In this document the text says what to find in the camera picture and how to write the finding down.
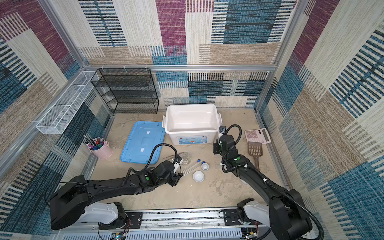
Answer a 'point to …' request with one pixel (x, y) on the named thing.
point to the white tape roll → (244, 182)
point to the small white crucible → (205, 166)
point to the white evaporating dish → (198, 176)
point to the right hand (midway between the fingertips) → (218, 141)
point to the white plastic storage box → (192, 124)
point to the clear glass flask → (186, 158)
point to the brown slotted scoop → (256, 149)
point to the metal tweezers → (170, 157)
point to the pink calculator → (260, 135)
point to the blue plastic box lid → (140, 145)
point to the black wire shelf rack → (128, 90)
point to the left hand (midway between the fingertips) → (179, 169)
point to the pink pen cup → (99, 146)
